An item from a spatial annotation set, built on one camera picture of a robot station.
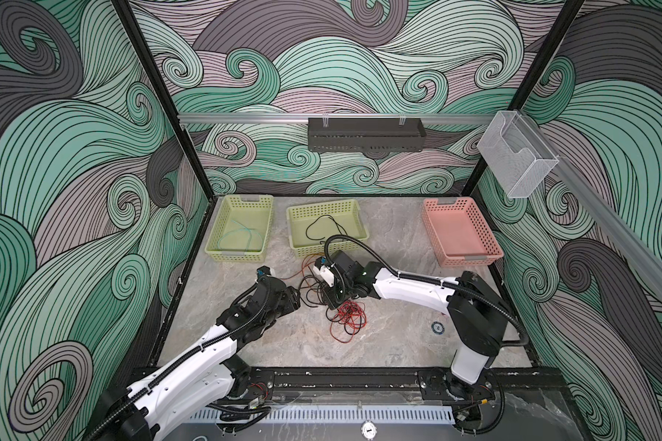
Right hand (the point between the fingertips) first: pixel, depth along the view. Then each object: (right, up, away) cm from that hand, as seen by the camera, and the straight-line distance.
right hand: (321, 300), depth 84 cm
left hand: (-8, +3, -3) cm, 9 cm away
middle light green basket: (+11, +28, +30) cm, 43 cm away
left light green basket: (-29, +28, +31) cm, 51 cm away
